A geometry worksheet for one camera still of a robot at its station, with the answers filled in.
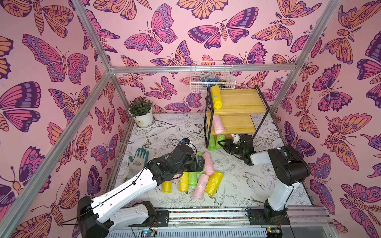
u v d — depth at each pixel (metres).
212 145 0.95
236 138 0.90
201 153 0.95
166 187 0.81
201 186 0.80
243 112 0.74
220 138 0.95
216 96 0.76
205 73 0.93
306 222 0.73
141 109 0.99
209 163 0.90
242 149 0.78
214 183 0.81
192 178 0.83
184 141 0.65
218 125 0.85
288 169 0.49
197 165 0.64
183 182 0.83
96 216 0.39
